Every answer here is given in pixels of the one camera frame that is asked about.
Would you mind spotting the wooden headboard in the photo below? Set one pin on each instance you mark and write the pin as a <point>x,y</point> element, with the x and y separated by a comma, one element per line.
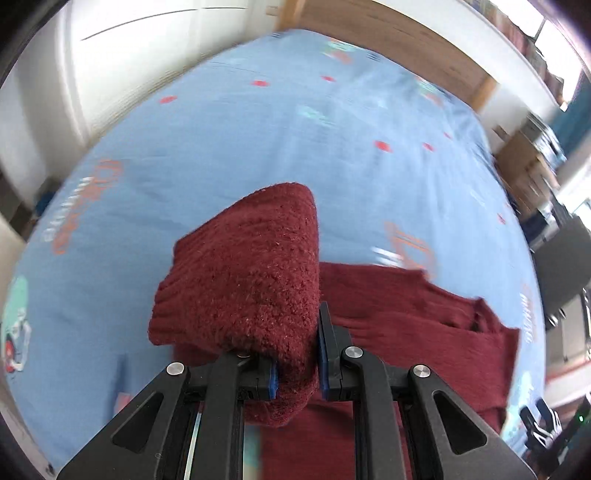
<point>379,28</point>

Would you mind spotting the blue cartoon bed sheet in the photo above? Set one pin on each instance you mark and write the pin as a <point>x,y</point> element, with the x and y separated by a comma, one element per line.
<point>402,176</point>

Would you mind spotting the dark red knitted sweater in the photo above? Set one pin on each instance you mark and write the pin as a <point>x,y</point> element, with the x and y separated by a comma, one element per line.
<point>250,280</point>

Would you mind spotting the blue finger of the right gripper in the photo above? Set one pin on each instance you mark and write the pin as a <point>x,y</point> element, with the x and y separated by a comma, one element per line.
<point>536,435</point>
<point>550,418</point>

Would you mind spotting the teal curtain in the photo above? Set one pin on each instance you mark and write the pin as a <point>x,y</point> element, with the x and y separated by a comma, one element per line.
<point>571,126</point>

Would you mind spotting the wooden drawer cabinet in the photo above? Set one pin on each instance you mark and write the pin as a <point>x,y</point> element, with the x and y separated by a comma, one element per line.
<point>527,175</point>

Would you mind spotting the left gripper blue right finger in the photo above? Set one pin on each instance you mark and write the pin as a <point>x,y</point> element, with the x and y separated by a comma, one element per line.
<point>409,423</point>

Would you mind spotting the white wardrobe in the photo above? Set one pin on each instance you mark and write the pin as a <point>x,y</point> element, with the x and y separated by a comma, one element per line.
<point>84,69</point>

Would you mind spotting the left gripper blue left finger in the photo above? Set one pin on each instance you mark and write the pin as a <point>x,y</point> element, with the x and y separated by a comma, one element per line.
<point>187,423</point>

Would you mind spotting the dark office chair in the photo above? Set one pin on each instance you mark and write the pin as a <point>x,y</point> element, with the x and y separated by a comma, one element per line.
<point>562,267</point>

